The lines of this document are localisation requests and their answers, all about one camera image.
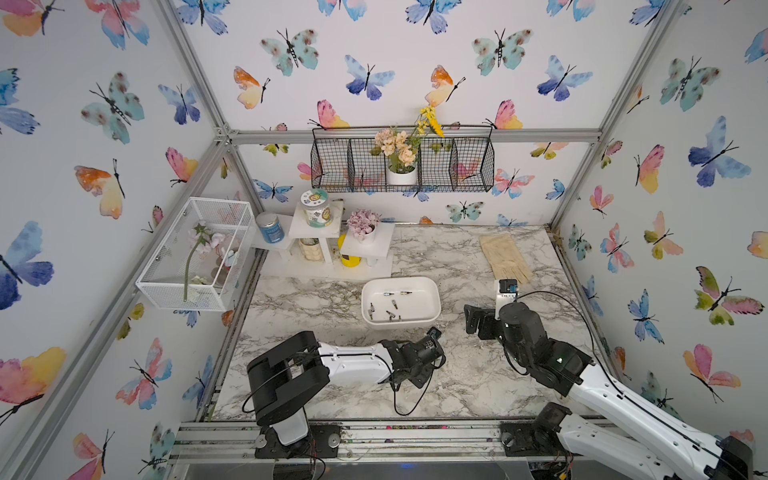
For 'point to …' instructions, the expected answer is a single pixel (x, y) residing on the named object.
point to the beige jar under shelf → (311, 249)
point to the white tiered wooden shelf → (332, 251)
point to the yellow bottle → (347, 260)
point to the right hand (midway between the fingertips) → (484, 304)
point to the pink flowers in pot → (363, 224)
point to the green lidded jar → (318, 212)
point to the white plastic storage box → (401, 302)
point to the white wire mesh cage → (197, 265)
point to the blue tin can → (270, 227)
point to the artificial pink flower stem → (202, 239)
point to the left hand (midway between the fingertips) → (426, 366)
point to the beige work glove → (504, 259)
